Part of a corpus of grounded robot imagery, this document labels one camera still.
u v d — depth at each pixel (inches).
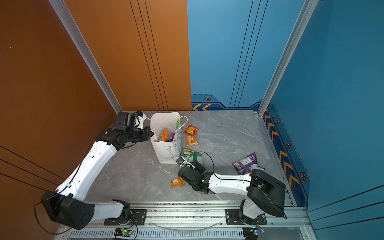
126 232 27.7
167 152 31.3
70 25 29.5
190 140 39.9
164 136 34.4
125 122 22.5
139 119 24.4
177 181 32.7
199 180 24.3
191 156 34.5
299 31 30.3
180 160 28.3
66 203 14.8
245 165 34.4
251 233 27.5
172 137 35.1
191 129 41.5
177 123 34.2
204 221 28.6
